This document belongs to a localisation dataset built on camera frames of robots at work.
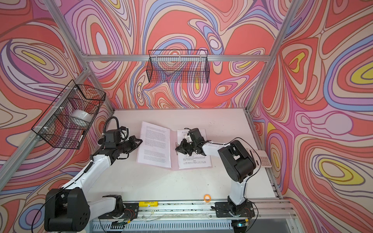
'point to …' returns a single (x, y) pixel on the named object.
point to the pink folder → (174, 156)
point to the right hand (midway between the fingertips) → (176, 151)
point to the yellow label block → (148, 204)
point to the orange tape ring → (207, 198)
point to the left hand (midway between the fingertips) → (143, 139)
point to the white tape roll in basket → (82, 117)
